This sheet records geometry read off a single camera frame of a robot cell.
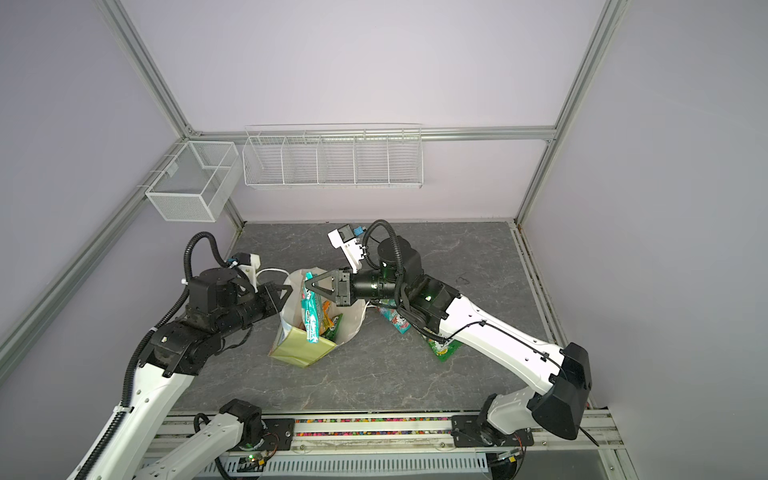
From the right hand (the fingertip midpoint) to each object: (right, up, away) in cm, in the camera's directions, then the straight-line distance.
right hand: (304, 287), depth 56 cm
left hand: (-7, -3, +12) cm, 14 cm away
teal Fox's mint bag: (+18, -15, +36) cm, 42 cm away
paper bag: (-7, -14, +12) cm, 20 cm away
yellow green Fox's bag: (+31, -22, +31) cm, 50 cm away
